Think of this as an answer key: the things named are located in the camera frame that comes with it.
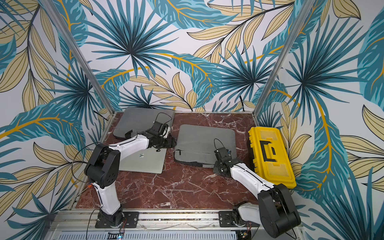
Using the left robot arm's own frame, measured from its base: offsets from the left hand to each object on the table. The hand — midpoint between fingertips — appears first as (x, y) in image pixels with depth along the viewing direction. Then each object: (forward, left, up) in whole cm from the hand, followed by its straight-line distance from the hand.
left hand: (172, 145), depth 94 cm
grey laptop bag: (+1, -14, 0) cm, 14 cm away
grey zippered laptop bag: (+25, +27, -5) cm, 37 cm away
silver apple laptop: (-9, +13, -5) cm, 16 cm away
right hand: (-14, -29, -4) cm, 32 cm away
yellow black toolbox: (-13, -54, +11) cm, 57 cm away
